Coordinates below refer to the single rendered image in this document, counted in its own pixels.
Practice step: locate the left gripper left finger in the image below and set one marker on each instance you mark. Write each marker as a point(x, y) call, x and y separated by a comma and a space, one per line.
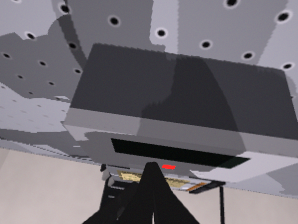
point(140, 208)

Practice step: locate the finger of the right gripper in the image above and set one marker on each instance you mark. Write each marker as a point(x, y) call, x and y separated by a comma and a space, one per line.
point(114, 205)
point(116, 216)

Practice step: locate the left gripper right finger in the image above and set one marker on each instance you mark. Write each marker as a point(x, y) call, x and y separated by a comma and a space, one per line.
point(167, 208)

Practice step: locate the white gel cassette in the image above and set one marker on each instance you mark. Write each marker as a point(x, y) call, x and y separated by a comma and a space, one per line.
point(174, 181)

